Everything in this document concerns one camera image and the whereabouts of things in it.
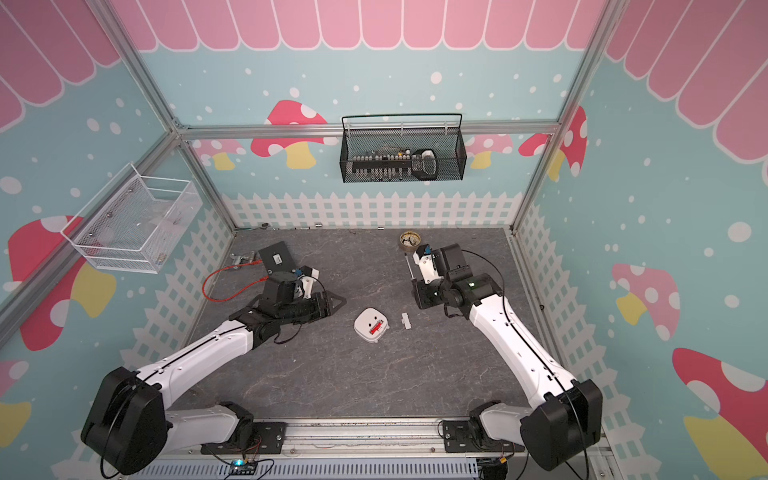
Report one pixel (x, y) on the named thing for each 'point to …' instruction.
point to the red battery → (376, 327)
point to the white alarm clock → (371, 324)
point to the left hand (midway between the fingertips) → (340, 307)
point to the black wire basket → (437, 153)
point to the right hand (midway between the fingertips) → (417, 290)
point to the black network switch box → (277, 258)
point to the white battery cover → (406, 321)
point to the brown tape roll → (409, 241)
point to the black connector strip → (382, 166)
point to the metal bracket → (242, 259)
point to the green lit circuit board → (243, 467)
